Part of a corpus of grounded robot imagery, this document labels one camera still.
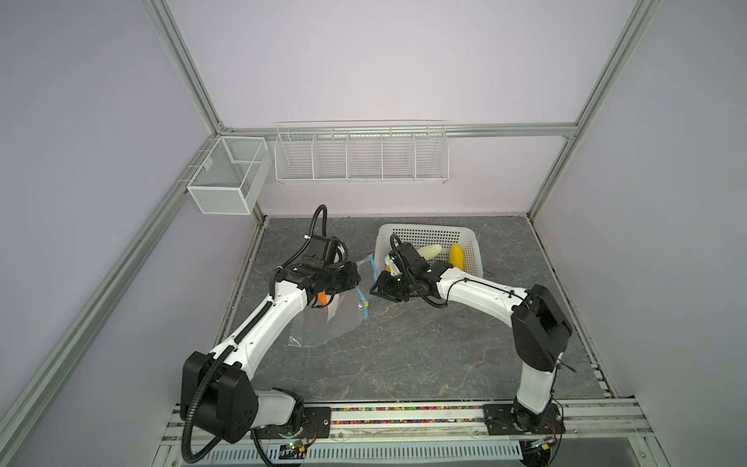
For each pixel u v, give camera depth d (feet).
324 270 2.03
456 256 3.34
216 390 1.34
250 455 2.32
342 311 2.85
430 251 3.41
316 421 2.43
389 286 2.51
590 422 2.46
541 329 1.57
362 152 3.25
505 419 2.42
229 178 3.30
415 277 2.20
